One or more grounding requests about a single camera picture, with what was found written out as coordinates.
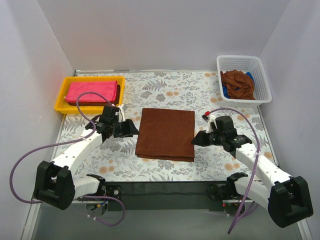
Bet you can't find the brown towel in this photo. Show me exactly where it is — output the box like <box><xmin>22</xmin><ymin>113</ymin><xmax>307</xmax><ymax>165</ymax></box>
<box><xmin>219</xmin><ymin>70</ymin><xmax>256</xmax><ymax>101</ymax></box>
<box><xmin>66</xmin><ymin>84</ymin><xmax>121</xmax><ymax>106</ymax></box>
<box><xmin>135</xmin><ymin>108</ymin><xmax>195</xmax><ymax>162</ymax></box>

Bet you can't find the pink towel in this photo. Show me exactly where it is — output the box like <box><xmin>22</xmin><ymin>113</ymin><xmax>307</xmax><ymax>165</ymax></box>
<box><xmin>65</xmin><ymin>81</ymin><xmax>118</xmax><ymax>104</ymax></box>

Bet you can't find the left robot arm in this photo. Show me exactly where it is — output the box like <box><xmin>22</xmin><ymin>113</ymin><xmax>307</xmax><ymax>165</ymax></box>
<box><xmin>33</xmin><ymin>105</ymin><xmax>139</xmax><ymax>210</ymax></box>

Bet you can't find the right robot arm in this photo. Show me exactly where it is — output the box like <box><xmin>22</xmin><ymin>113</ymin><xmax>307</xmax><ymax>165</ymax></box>
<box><xmin>192</xmin><ymin>112</ymin><xmax>314</xmax><ymax>228</ymax></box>

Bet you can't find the blue towel in basket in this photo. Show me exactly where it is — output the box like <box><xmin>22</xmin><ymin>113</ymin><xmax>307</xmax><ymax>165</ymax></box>
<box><xmin>221</xmin><ymin>71</ymin><xmax>256</xmax><ymax>99</ymax></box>

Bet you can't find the yellow plastic tray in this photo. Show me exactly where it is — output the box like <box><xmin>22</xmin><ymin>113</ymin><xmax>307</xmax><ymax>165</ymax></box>
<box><xmin>54</xmin><ymin>76</ymin><xmax>125</xmax><ymax>115</ymax></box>

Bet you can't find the white plastic basket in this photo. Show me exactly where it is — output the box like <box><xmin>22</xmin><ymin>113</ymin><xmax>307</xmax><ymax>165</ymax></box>
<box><xmin>216</xmin><ymin>55</ymin><xmax>272</xmax><ymax>108</ymax></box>

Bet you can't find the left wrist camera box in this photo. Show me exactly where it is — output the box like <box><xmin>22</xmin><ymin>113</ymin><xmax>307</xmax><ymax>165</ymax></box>
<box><xmin>117</xmin><ymin>104</ymin><xmax>126</xmax><ymax>123</ymax></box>

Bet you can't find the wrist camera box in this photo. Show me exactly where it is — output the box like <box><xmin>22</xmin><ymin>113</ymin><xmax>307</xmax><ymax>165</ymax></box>
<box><xmin>117</xmin><ymin>104</ymin><xmax>126</xmax><ymax>123</ymax></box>
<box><xmin>202</xmin><ymin>111</ymin><xmax>217</xmax><ymax>134</ymax></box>

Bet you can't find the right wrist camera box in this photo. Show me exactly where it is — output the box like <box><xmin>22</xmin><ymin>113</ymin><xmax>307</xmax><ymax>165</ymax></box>
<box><xmin>202</xmin><ymin>111</ymin><xmax>217</xmax><ymax>134</ymax></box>

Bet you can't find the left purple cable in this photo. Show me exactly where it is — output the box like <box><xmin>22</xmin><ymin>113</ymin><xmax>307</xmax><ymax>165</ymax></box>
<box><xmin>9</xmin><ymin>91</ymin><xmax>126</xmax><ymax>227</ymax></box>

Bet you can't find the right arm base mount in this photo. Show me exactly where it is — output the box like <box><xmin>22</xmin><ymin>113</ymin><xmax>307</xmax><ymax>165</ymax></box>
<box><xmin>206</xmin><ymin>183</ymin><xmax>243</xmax><ymax>201</ymax></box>

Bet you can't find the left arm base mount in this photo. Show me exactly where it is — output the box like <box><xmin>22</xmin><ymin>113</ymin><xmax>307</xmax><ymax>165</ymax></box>
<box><xmin>76</xmin><ymin>184</ymin><xmax>122</xmax><ymax>201</ymax></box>

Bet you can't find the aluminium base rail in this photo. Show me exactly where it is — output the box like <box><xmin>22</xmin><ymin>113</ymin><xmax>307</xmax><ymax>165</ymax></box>
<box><xmin>23</xmin><ymin>182</ymin><xmax>311</xmax><ymax>240</ymax></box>

